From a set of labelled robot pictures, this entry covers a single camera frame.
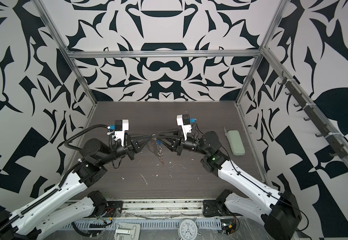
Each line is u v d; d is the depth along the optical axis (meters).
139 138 0.56
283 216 0.39
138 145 0.56
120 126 0.50
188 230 0.66
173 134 0.60
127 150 0.52
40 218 0.43
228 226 0.71
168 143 0.59
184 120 0.52
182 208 0.76
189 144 0.56
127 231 0.67
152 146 0.63
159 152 0.64
